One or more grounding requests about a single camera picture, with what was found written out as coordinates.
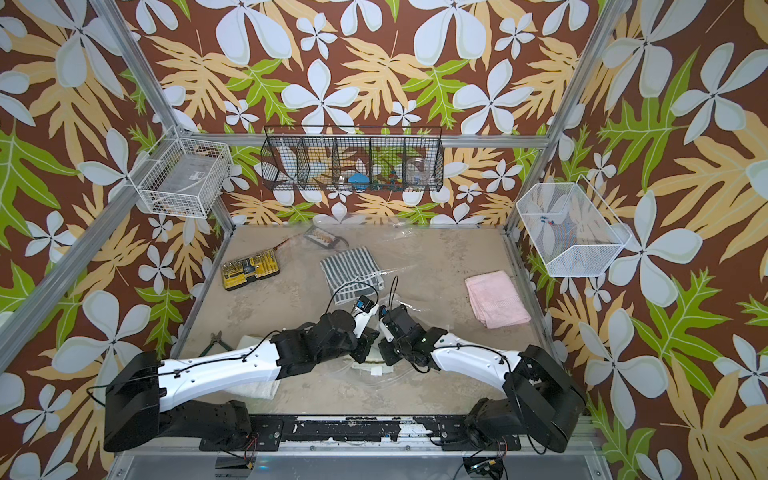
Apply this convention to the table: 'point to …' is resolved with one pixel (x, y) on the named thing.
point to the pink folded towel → (495, 300)
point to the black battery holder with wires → (323, 238)
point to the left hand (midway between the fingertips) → (381, 332)
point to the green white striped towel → (352, 274)
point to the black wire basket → (353, 158)
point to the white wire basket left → (181, 175)
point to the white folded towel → (263, 389)
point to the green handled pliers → (214, 339)
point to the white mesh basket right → (571, 229)
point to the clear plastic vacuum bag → (423, 268)
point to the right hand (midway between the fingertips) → (380, 345)
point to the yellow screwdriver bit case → (254, 267)
